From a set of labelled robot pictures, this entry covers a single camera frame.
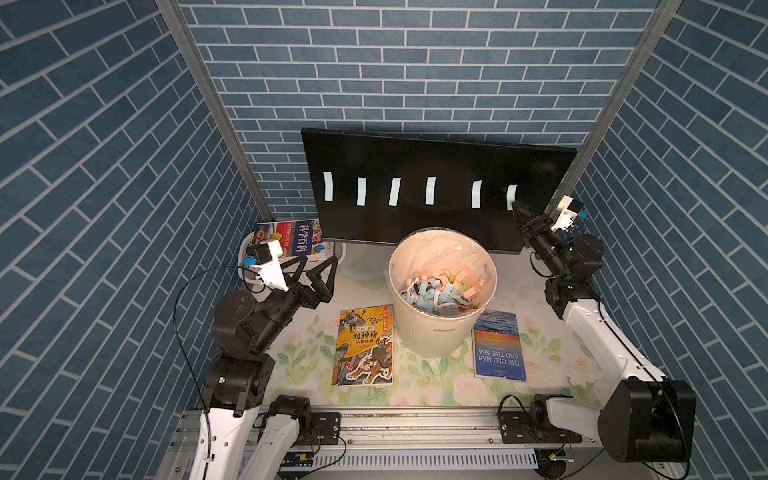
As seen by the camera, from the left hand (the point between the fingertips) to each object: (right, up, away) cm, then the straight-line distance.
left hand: (332, 259), depth 59 cm
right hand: (+41, +12, +11) cm, 44 cm away
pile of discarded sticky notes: (+26, -11, +26) cm, 38 cm away
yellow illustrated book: (+3, -27, +27) cm, 39 cm away
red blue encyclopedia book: (-21, +5, +41) cm, 46 cm away
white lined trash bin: (+20, -23, +28) cm, 41 cm away
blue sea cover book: (+42, -27, +28) cm, 57 cm away
